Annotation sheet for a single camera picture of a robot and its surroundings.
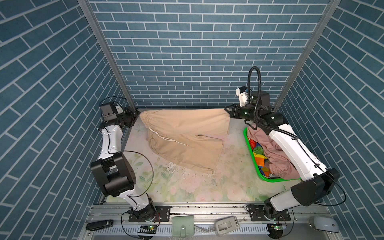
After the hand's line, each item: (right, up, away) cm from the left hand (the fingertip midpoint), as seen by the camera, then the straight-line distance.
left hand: (140, 109), depth 84 cm
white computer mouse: (+90, -52, -18) cm, 106 cm away
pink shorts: (+74, -29, -10) cm, 81 cm away
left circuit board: (+10, -60, -11) cm, 62 cm away
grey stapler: (+46, -56, -14) cm, 74 cm away
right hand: (+46, +1, -10) cm, 47 cm away
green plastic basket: (+66, -32, -1) cm, 73 cm away
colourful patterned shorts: (+67, -26, -4) cm, 72 cm away
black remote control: (-12, -54, -16) cm, 58 cm away
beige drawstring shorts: (+30, -18, +14) cm, 37 cm away
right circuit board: (+71, -60, -12) cm, 94 cm away
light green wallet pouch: (+26, -56, -14) cm, 64 cm away
